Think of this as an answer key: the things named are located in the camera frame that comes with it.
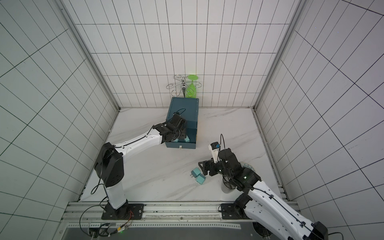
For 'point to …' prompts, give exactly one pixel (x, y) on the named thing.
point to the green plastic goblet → (191, 92)
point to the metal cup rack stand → (180, 84)
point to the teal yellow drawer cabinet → (188, 108)
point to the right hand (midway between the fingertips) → (200, 162)
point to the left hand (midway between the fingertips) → (180, 134)
